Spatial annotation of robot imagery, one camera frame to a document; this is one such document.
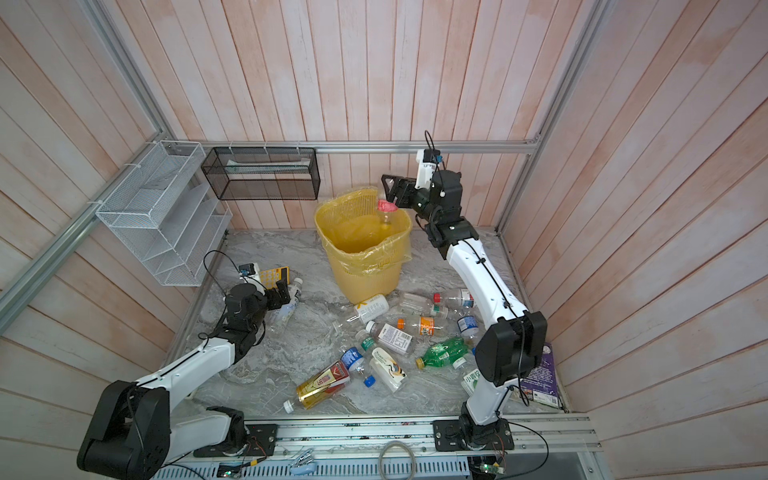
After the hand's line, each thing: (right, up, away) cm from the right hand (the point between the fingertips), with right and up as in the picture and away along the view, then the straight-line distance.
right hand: (391, 177), depth 75 cm
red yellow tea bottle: (-19, -55, +1) cm, 58 cm away
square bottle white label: (0, -45, +13) cm, 46 cm away
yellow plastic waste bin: (-6, -20, -1) cm, 21 cm away
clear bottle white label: (-6, -36, +15) cm, 40 cm away
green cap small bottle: (-7, -46, +10) cm, 47 cm away
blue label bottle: (+25, -42, +13) cm, 50 cm away
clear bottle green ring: (+8, -37, +22) cm, 44 cm away
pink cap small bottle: (-1, -8, +2) cm, 8 cm away
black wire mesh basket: (-39, +5, +15) cm, 42 cm away
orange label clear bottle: (+11, -41, +13) cm, 45 cm away
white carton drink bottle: (-1, -51, +4) cm, 51 cm away
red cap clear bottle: (+24, -34, +20) cm, 46 cm away
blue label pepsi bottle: (-11, -49, +6) cm, 51 cm away
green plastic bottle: (+17, -48, +8) cm, 52 cm away
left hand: (-35, -29, +13) cm, 47 cm away
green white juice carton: (+22, -55, +4) cm, 59 cm away
